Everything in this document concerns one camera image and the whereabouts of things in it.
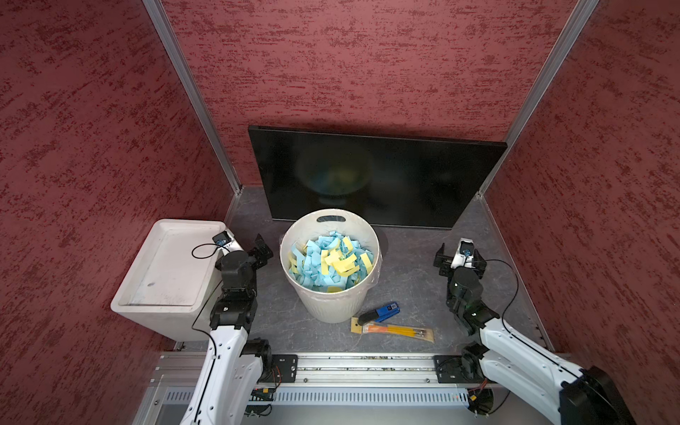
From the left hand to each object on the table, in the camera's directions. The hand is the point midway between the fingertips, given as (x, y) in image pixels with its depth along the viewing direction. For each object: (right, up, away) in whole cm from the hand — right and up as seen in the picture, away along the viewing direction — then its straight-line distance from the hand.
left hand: (248, 247), depth 78 cm
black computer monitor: (+55, +25, +40) cm, 73 cm away
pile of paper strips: (+25, -3, -8) cm, 27 cm away
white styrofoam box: (-15, -8, -12) cm, 21 cm away
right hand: (+65, -2, +5) cm, 65 cm away
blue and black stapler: (+39, -22, +3) cm, 45 cm away
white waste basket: (+27, -19, +1) cm, 33 cm away
